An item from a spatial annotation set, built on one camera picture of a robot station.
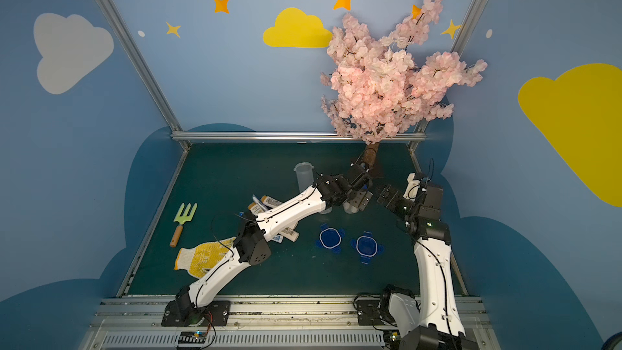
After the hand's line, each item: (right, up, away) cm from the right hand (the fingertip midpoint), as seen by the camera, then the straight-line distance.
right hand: (391, 192), depth 79 cm
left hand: (-9, +1, +8) cm, 12 cm away
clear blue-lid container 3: (-11, -3, -1) cm, 12 cm away
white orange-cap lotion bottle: (-44, -6, +19) cm, 48 cm away
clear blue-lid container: (-22, -4, -14) cm, 27 cm away
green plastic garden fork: (-78, -12, +15) cm, 80 cm away
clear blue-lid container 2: (-30, +6, +27) cm, 41 cm away
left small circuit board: (-63, -44, -6) cm, 77 cm away
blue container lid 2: (-6, -21, +9) cm, 24 cm away
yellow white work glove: (-66, -24, +6) cm, 71 cm away
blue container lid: (-19, -19, +12) cm, 29 cm away
